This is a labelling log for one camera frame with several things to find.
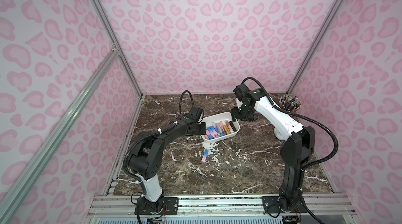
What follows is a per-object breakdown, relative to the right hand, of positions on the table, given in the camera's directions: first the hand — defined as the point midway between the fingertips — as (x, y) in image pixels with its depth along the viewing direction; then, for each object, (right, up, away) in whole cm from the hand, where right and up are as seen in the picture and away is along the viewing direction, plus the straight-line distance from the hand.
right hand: (238, 119), depth 86 cm
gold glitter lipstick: (-5, -8, +11) cm, 14 cm away
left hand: (-18, -7, +7) cm, 20 cm away
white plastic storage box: (-9, -6, +11) cm, 16 cm away
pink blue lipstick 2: (-18, -21, +1) cm, 28 cm away
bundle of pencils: (+31, +9, +6) cm, 33 cm away
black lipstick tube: (-1, -6, +12) cm, 14 cm away
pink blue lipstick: (-15, -10, +10) cm, 21 cm away
